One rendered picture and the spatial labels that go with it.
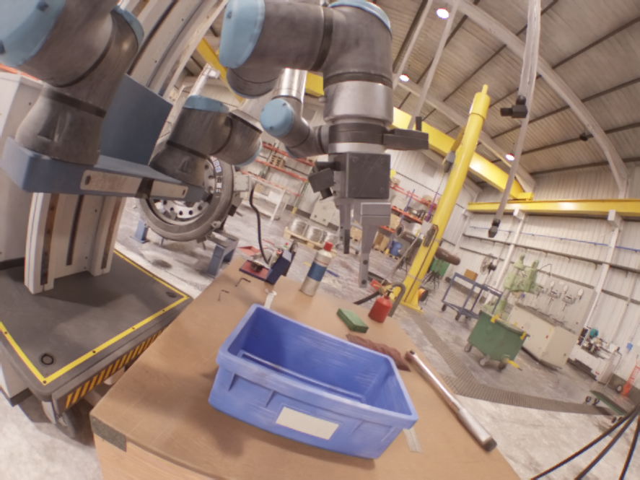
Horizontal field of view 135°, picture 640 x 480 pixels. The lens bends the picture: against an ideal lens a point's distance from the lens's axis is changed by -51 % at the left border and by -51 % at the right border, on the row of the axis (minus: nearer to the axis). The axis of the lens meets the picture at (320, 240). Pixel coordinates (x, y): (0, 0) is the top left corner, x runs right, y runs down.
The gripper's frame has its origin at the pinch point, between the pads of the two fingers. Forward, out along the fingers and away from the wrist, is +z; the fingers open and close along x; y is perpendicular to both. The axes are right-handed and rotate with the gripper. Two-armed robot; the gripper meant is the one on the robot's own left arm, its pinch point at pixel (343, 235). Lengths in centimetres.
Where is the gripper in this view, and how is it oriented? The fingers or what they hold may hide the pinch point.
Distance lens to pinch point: 71.7
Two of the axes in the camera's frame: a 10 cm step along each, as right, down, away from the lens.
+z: -0.3, 10.0, -0.8
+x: 1.4, 0.8, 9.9
